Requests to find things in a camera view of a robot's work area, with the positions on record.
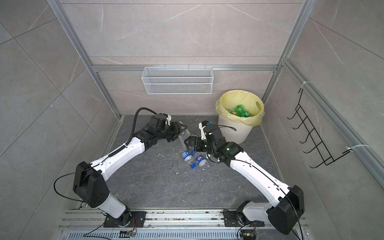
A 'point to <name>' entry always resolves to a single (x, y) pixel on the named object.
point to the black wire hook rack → (325, 154)
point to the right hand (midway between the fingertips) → (191, 141)
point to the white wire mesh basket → (177, 80)
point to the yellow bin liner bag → (252, 102)
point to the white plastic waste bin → (239, 136)
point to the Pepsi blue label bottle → (200, 160)
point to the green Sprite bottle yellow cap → (240, 111)
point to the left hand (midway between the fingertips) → (186, 126)
